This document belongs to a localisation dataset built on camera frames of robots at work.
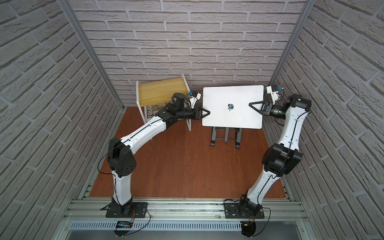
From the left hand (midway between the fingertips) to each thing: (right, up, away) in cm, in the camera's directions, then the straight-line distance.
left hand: (208, 109), depth 78 cm
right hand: (+18, +1, -6) cm, 19 cm away
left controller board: (-42, -58, -6) cm, 72 cm away
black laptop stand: (+22, -16, +20) cm, 34 cm away
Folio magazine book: (-35, 0, +14) cm, 38 cm away
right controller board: (+19, -59, -7) cm, 63 cm away
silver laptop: (+10, +1, -4) cm, 11 cm away
